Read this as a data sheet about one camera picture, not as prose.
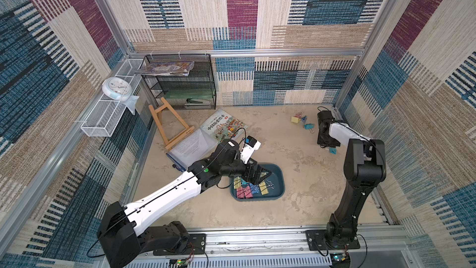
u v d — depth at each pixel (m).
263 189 0.85
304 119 1.10
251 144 0.64
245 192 0.84
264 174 0.63
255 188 0.85
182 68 0.88
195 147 1.02
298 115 1.15
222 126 1.11
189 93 1.11
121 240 0.38
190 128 1.05
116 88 0.75
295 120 1.12
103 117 0.82
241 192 0.85
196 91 1.14
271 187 0.88
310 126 1.08
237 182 0.88
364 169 0.53
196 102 1.12
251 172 0.62
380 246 0.73
